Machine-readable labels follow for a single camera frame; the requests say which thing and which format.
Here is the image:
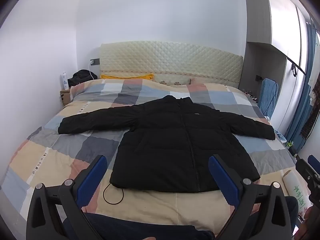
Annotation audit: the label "grey wardrobe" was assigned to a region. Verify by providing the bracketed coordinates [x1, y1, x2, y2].
[239, 0, 316, 136]

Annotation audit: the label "floral pillow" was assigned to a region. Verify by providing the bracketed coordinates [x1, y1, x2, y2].
[152, 76, 193, 86]

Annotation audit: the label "white charging cable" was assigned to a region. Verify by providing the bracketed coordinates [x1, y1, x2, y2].
[88, 60, 97, 80]

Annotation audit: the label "white spray bottle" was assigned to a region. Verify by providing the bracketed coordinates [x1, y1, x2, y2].
[61, 72, 70, 91]

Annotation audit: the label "brown nightstand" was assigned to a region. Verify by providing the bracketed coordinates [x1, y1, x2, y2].
[60, 89, 72, 107]

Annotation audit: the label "blue curtain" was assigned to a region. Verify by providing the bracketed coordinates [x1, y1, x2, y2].
[285, 22, 320, 153]

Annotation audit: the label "black bag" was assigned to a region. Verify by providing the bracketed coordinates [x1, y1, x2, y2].
[67, 69, 98, 87]

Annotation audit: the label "white roll with green print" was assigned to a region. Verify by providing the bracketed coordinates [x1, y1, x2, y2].
[282, 170, 312, 224]

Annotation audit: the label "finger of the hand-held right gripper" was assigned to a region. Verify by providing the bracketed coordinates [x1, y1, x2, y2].
[307, 155, 320, 174]

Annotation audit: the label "checkered bed blanket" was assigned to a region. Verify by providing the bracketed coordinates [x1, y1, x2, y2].
[0, 78, 297, 230]

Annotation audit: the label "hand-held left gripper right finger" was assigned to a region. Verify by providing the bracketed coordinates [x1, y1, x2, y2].
[208, 154, 293, 240]

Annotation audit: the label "brown plaid hanging garment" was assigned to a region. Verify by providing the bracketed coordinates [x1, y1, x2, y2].
[299, 79, 320, 140]

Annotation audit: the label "white hanging garment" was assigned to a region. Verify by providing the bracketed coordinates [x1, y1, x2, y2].
[307, 31, 320, 105]

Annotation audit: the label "cream quilted headboard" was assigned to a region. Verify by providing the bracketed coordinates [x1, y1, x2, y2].
[99, 40, 244, 90]

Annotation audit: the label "yellow cloth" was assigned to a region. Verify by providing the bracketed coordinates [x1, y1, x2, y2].
[100, 73, 155, 81]

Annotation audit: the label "black puffer jacket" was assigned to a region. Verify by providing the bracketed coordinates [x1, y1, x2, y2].
[58, 95, 276, 205]

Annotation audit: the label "person's dark blue pants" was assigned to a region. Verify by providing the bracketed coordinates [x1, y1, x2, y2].
[61, 197, 298, 240]

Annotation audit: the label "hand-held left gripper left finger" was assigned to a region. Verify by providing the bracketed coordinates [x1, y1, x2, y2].
[26, 155, 108, 240]

